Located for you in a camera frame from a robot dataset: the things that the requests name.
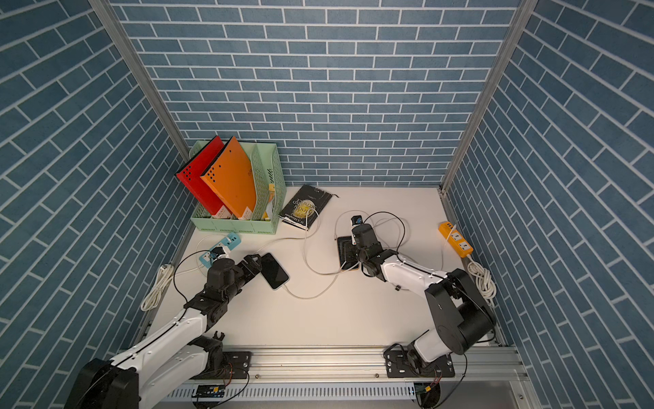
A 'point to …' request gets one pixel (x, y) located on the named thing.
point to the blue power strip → (232, 240)
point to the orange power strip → (456, 239)
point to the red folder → (192, 172)
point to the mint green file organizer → (270, 191)
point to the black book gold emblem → (303, 210)
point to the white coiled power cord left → (152, 298)
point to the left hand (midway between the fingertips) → (261, 260)
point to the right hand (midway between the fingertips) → (350, 244)
